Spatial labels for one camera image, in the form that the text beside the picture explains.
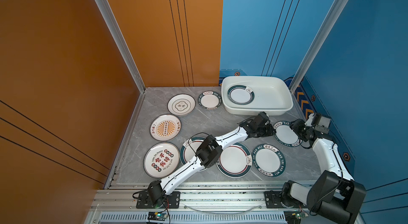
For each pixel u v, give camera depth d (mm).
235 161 845
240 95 1129
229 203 738
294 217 707
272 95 1160
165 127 991
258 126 810
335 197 440
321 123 630
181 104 1094
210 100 1131
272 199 730
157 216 708
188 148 892
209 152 696
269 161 849
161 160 855
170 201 734
